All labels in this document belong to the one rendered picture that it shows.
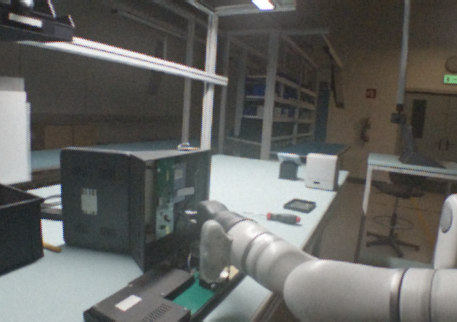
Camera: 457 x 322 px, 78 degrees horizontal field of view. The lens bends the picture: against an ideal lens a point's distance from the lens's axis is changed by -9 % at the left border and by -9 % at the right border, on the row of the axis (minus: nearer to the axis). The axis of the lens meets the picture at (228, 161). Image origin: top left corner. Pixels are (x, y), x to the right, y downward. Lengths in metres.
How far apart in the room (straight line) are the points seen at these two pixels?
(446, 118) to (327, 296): 6.98
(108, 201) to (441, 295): 0.55
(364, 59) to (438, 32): 1.53
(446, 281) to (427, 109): 6.91
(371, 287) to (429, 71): 6.94
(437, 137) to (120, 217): 6.89
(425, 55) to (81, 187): 6.98
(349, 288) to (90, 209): 0.51
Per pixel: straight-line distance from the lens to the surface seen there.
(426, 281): 0.32
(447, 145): 7.26
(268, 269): 0.40
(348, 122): 7.07
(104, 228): 0.67
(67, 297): 0.55
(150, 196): 0.59
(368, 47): 7.23
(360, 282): 0.33
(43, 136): 4.05
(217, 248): 0.44
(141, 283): 0.52
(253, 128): 3.46
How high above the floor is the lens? 1.29
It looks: 9 degrees down
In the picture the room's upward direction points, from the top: 4 degrees clockwise
